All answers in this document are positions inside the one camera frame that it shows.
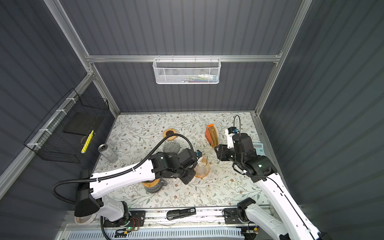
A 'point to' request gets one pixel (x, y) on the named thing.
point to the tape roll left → (93, 217)
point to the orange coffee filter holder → (212, 135)
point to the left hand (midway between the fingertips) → (193, 173)
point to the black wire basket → (65, 132)
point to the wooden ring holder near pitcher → (168, 132)
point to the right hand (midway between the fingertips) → (220, 149)
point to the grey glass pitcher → (157, 189)
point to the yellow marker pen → (86, 145)
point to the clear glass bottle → (107, 153)
